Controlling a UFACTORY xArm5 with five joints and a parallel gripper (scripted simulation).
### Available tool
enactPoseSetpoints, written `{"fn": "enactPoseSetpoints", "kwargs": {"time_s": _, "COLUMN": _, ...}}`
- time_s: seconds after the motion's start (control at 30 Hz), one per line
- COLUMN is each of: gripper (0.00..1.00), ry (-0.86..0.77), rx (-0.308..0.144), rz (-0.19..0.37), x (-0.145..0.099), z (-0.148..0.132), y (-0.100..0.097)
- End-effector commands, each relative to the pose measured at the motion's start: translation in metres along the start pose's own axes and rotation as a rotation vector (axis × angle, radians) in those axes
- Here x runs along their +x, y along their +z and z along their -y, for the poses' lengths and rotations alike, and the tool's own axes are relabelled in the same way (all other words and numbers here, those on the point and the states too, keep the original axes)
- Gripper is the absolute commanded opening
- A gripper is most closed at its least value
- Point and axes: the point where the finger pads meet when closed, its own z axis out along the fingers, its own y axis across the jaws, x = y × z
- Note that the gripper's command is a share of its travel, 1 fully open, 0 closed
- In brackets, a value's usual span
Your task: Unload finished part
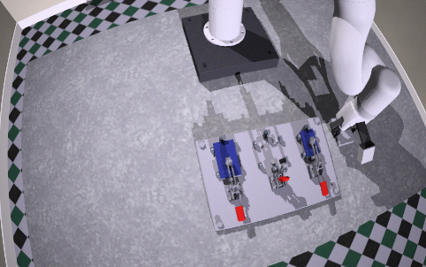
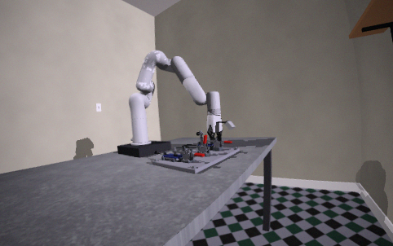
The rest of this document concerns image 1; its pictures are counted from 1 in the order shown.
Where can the blue rectangular block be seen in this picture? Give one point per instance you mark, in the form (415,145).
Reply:
(305,135)

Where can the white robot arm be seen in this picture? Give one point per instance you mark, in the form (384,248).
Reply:
(351,22)

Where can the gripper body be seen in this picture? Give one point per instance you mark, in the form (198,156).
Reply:
(351,116)

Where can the toggle clamp with red handle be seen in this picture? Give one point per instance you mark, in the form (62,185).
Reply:
(275,181)
(314,167)
(231,194)

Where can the blue rectangular plate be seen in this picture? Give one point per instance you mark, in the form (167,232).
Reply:
(225,149)

